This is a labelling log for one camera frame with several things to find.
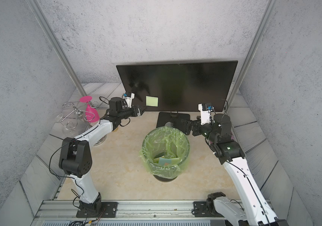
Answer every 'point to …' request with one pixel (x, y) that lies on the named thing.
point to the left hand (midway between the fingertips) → (145, 107)
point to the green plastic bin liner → (165, 141)
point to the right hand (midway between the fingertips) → (190, 118)
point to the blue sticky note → (164, 162)
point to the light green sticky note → (175, 161)
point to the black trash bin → (165, 150)
